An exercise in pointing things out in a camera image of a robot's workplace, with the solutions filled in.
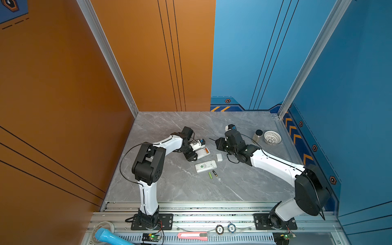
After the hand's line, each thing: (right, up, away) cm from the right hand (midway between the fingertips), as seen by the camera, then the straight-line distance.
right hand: (214, 142), depth 86 cm
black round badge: (+1, -40, -14) cm, 42 cm away
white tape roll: (-51, -38, -13) cm, 65 cm away
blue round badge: (+7, -40, -13) cm, 43 cm away
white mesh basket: (+42, +1, +19) cm, 46 cm away
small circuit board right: (+33, -42, -16) cm, 55 cm away
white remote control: (-5, -15, +5) cm, 17 cm away
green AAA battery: (-2, -21, +1) cm, 21 cm away
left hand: (-13, -9, +12) cm, 20 cm away
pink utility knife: (-11, -42, -16) cm, 46 cm away
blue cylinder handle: (-50, -39, -20) cm, 66 cm away
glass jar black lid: (+29, +2, +14) cm, 32 cm away
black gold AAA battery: (+1, -20, +3) cm, 20 cm away
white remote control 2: (-7, -8, +10) cm, 14 cm away
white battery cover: (+4, -10, +9) cm, 15 cm away
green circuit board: (-31, -43, -15) cm, 55 cm away
